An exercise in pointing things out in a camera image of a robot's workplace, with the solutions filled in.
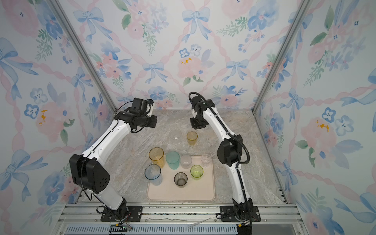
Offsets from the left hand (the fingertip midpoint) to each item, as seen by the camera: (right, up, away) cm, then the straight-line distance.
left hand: (155, 119), depth 85 cm
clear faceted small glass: (+30, -25, +6) cm, 40 cm away
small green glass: (+24, -31, +1) cm, 39 cm away
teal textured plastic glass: (+10, -23, +1) cm, 25 cm away
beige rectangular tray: (+27, -39, -4) cm, 48 cm away
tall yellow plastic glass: (+2, -20, -3) cm, 21 cm away
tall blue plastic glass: (0, -29, -6) cm, 30 cm away
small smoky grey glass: (+15, -35, -1) cm, 38 cm away
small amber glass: (+21, -11, +18) cm, 30 cm away
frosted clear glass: (+17, -26, +6) cm, 31 cm away
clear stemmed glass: (+10, -11, +21) cm, 25 cm away
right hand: (+25, -4, +8) cm, 27 cm away
